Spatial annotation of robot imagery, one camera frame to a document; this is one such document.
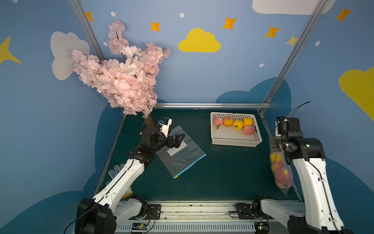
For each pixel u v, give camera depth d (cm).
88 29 76
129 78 60
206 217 74
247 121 108
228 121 108
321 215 36
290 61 90
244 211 75
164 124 66
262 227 73
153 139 60
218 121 108
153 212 74
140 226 72
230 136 109
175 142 69
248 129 105
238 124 107
